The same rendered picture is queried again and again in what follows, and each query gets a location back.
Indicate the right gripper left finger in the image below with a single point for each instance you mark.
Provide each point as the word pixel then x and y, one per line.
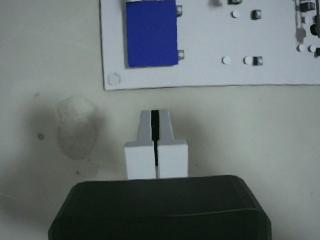
pixel 140 155

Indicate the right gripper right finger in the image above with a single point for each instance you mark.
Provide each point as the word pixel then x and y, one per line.
pixel 172 154

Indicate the blue rectangular plate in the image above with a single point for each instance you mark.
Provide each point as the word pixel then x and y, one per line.
pixel 151 33

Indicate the grey toggle clamp with red handle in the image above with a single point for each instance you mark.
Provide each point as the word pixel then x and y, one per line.
pixel 315 28

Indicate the white rectangular fixture plate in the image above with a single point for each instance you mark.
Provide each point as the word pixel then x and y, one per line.
pixel 207 32

